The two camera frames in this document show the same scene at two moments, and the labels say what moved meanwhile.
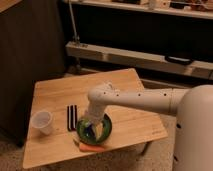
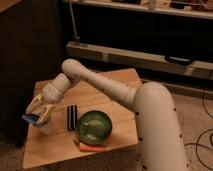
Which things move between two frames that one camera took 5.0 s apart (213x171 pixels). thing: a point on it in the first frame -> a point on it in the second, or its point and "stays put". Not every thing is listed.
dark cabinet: x=32 y=48 stays put
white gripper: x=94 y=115 -> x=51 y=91
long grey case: x=139 y=60 stays put
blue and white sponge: x=89 y=127 -> x=30 y=118
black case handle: x=179 y=60 stays put
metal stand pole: x=75 y=36 stays put
